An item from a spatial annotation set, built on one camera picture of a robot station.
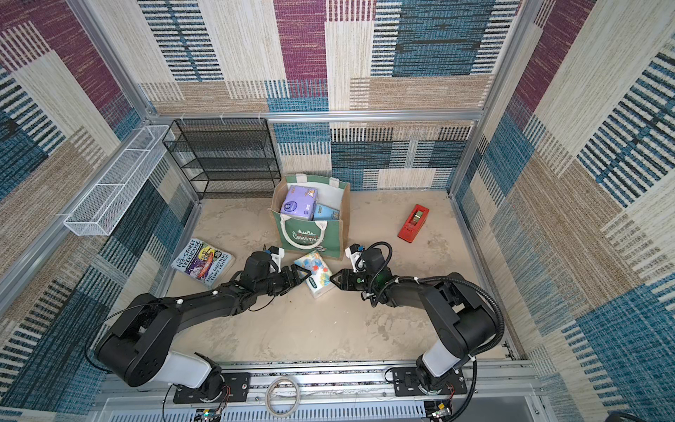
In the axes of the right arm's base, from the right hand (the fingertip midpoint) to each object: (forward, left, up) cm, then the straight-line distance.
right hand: (338, 281), depth 90 cm
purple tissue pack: (+22, +13, +16) cm, 30 cm away
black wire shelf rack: (+49, +46, +15) cm, 69 cm away
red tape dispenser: (+24, -29, +1) cm, 38 cm away
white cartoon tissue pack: (-1, +6, +3) cm, 6 cm away
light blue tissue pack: (+22, +5, +9) cm, 25 cm away
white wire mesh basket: (+5, +62, +31) cm, 70 cm away
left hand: (0, +10, +4) cm, 10 cm away
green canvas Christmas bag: (+13, +13, +8) cm, 20 cm away
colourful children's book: (+9, +49, -1) cm, 50 cm away
